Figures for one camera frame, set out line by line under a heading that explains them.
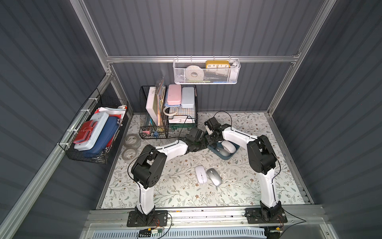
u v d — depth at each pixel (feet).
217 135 2.45
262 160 1.83
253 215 2.41
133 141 3.38
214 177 2.84
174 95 3.15
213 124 2.65
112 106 2.63
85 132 2.05
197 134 2.49
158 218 2.41
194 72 2.77
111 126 2.31
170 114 3.01
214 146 3.25
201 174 2.84
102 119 2.27
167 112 3.08
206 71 2.91
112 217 2.48
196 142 2.59
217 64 2.86
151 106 2.96
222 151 3.21
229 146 3.21
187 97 3.19
